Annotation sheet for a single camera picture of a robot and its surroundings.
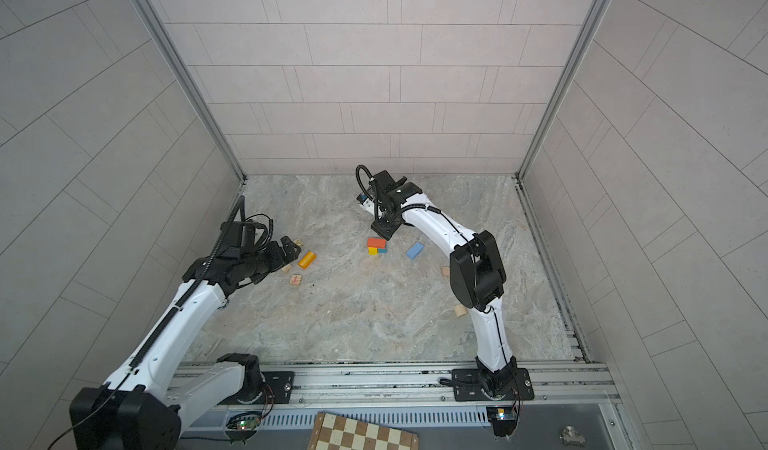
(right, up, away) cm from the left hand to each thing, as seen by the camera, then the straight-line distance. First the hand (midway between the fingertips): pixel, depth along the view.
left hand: (297, 250), depth 80 cm
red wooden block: (+20, -1, +18) cm, 27 cm away
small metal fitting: (+65, -38, -16) cm, 76 cm away
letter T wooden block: (-4, -10, +9) cm, 14 cm away
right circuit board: (+52, -37, -12) cm, 65 cm away
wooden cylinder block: (+45, -17, +3) cm, 48 cm away
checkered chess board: (+14, -36, -16) cm, 42 cm away
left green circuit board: (-6, -36, -16) cm, 39 cm away
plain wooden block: (+42, -8, +11) cm, 44 cm away
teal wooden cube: (+22, -3, +15) cm, 27 cm away
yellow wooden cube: (+19, -3, +16) cm, 25 cm away
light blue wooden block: (+32, -3, +17) cm, 37 cm away
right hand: (+24, +6, +12) cm, 27 cm away
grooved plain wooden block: (+1, -2, -10) cm, 11 cm away
